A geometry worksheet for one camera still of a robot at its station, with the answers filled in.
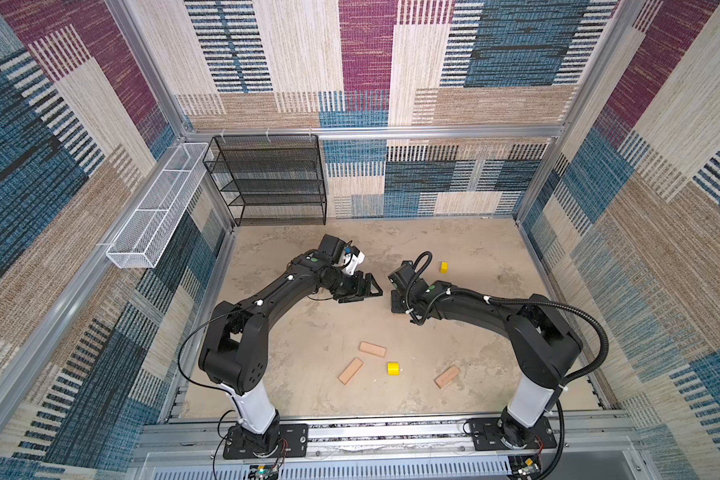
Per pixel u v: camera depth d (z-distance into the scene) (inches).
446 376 32.7
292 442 28.8
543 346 18.7
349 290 30.3
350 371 32.9
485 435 28.7
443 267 41.1
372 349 34.3
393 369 32.7
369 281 30.7
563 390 20.4
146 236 28.1
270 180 43.0
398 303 32.7
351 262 30.2
